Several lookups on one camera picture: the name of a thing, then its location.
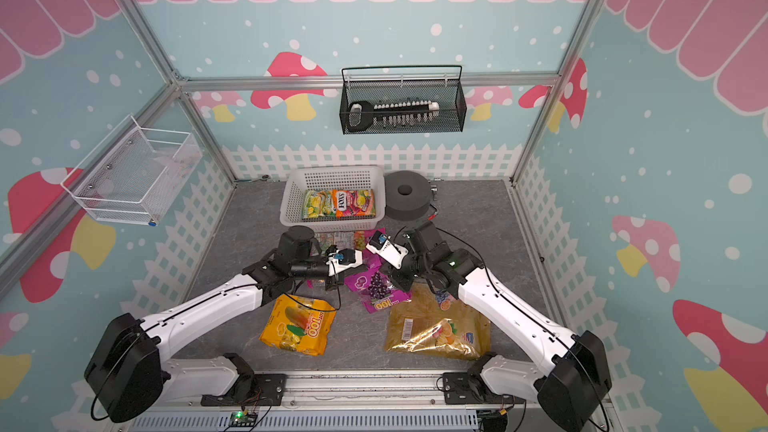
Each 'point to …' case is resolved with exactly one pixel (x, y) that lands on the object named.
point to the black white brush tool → (363, 115)
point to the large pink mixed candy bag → (359, 280)
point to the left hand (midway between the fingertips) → (363, 268)
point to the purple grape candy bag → (376, 291)
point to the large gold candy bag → (435, 324)
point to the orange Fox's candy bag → (353, 203)
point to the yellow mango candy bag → (300, 324)
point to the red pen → (430, 218)
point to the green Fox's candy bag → (317, 204)
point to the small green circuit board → (242, 419)
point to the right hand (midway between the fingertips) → (384, 265)
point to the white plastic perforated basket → (328, 178)
